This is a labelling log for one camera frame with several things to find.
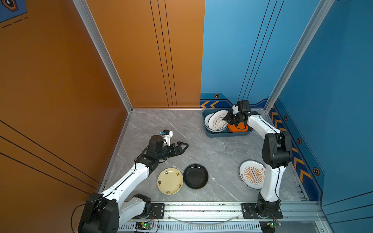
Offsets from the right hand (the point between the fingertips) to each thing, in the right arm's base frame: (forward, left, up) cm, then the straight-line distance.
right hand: (222, 118), depth 99 cm
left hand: (-24, +26, +4) cm, 35 cm away
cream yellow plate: (-38, +34, -12) cm, 52 cm away
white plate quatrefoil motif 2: (0, +4, -3) cm, 5 cm away
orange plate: (-14, -8, +7) cm, 17 cm away
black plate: (-35, +19, -12) cm, 42 cm away
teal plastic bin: (-6, -3, -11) cm, 13 cm away
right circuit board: (-59, -16, -13) cm, 63 cm away
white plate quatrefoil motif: (+2, +10, -7) cm, 13 cm away
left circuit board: (-59, +45, -13) cm, 76 cm away
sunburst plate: (-34, -15, -12) cm, 39 cm away
